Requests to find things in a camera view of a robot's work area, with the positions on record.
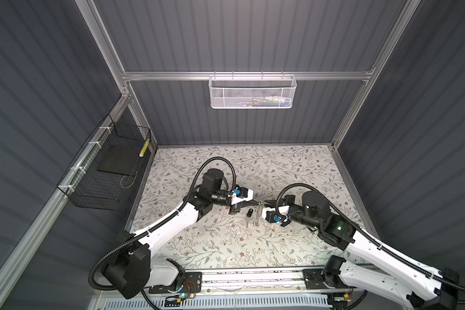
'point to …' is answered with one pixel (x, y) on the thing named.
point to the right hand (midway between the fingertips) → (270, 198)
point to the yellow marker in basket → (144, 148)
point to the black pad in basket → (122, 159)
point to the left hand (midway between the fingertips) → (258, 201)
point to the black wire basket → (104, 175)
